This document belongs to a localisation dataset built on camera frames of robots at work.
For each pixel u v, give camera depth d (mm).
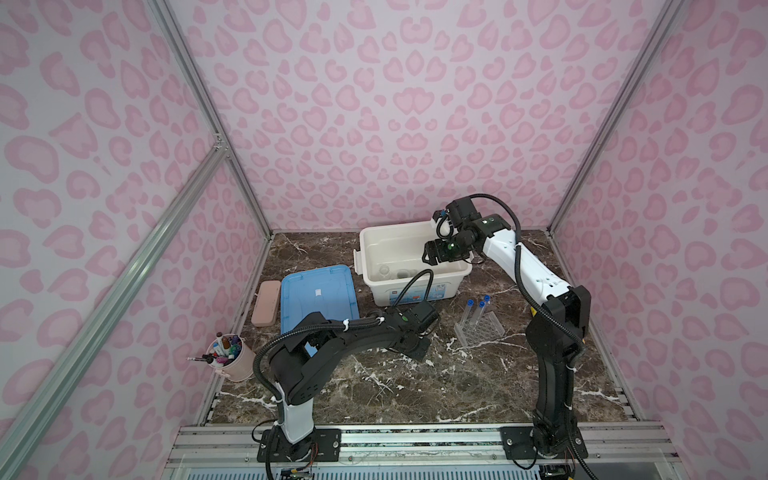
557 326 464
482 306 1007
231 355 768
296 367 488
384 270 980
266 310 959
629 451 729
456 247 747
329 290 1036
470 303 1005
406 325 652
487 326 927
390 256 1027
